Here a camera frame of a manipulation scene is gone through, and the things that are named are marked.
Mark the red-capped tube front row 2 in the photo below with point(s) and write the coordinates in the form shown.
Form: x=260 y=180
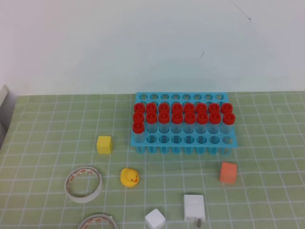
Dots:
x=151 y=120

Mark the red-capped clear tube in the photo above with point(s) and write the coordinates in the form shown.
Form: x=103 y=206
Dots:
x=138 y=130

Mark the green grid cutting mat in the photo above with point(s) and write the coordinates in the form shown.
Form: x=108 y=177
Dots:
x=51 y=135

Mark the red-capped tube row 8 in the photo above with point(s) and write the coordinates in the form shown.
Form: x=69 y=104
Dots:
x=226 y=108
x=228 y=122

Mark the red-capped tube front row 8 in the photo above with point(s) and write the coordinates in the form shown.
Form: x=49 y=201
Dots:
x=228 y=122

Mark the blue test tube rack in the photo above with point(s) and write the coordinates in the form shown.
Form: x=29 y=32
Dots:
x=183 y=142

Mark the red-capped tube back row 3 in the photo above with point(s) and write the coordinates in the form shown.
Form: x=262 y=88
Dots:
x=163 y=107

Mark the red-capped tube row 1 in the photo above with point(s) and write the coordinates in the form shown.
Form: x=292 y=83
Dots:
x=138 y=117
x=139 y=108

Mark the red-capped tube front row 5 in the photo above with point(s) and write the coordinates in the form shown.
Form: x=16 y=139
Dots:
x=189 y=122

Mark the red-capped tube front row 1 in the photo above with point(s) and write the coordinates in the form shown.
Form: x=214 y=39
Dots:
x=138 y=117

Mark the red-capped tube back row 4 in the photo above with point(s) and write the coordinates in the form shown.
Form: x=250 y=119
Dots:
x=177 y=108

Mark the orange foam cube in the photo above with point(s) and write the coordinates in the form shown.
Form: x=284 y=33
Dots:
x=228 y=173

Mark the red-capped tube front row 6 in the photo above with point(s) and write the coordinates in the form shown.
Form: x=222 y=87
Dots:
x=202 y=121

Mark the yellow rubber duck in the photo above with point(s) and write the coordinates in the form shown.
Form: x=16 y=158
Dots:
x=129 y=177

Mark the white tape roll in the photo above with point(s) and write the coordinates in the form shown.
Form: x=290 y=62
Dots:
x=83 y=185
x=97 y=218

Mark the red-capped tube row 4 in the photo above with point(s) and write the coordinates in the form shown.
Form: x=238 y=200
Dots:
x=177 y=122
x=177 y=108

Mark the red-capped tube row 3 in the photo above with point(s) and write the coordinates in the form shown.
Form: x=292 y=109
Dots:
x=163 y=107
x=164 y=122

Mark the red-capped tube front row 7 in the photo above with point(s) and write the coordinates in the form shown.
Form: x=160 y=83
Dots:
x=214 y=122

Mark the grey panel at left edge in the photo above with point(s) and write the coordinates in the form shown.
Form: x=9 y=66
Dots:
x=7 y=106

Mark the red-capped tube back row 1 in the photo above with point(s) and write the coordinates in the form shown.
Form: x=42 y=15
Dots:
x=139 y=108

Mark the red-capped tube front row 4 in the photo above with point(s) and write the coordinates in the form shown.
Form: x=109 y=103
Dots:
x=177 y=122

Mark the white foam cube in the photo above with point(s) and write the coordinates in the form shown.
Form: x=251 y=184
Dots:
x=155 y=219

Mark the red-capped tube row 6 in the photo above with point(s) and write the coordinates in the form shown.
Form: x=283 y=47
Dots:
x=202 y=121
x=201 y=108

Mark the yellow foam cube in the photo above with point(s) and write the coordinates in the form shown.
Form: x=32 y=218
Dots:
x=104 y=144

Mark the red-capped tube row 2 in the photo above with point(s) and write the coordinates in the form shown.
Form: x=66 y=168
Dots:
x=151 y=120
x=151 y=108

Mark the red-capped tube row 5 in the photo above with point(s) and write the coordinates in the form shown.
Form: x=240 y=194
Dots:
x=189 y=108
x=189 y=122

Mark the red-capped tube back row 6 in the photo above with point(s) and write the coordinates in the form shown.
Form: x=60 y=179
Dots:
x=201 y=108

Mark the red-capped tube front row 3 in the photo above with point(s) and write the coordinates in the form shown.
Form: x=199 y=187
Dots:
x=164 y=122

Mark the red-capped tube row 7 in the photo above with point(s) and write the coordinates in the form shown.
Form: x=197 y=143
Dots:
x=214 y=122
x=214 y=108

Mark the red-capped tube back row 5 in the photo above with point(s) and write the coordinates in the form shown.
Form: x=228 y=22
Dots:
x=189 y=108

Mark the red-capped tube back row 8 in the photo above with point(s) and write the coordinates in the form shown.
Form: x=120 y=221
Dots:
x=226 y=108

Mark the white power adapter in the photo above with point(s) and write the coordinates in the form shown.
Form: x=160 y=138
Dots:
x=194 y=209

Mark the red-capped tube back row 2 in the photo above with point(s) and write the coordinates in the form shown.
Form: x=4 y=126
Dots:
x=151 y=108

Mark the red-capped tube back row 7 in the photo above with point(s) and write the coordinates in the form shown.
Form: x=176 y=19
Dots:
x=214 y=108

